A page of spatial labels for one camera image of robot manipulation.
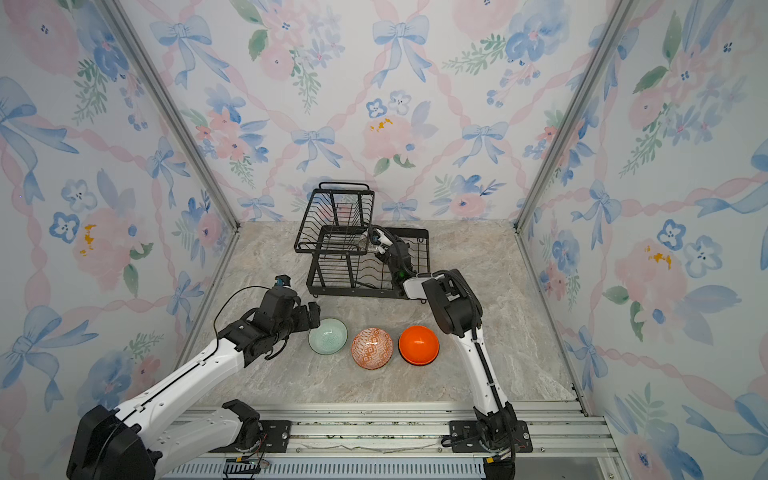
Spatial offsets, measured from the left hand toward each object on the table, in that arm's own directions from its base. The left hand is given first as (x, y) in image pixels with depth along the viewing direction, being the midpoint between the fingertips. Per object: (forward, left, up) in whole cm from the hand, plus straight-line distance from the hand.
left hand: (307, 308), depth 83 cm
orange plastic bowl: (-8, -31, -7) cm, 33 cm away
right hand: (+32, -22, -2) cm, 39 cm away
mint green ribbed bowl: (-5, -5, -9) cm, 12 cm away
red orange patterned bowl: (-7, -18, -10) cm, 22 cm away
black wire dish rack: (+23, -4, +6) cm, 24 cm away
